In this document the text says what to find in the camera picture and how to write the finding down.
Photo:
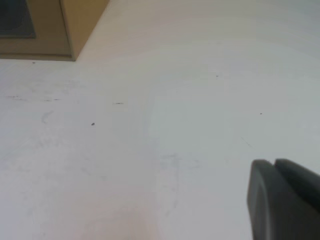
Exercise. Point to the lower brown cardboard shoebox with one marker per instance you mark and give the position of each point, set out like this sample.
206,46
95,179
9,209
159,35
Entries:
50,30

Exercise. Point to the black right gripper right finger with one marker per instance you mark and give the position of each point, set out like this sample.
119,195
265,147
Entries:
305,182

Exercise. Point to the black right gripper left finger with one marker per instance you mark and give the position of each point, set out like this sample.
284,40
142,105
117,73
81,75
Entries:
276,211

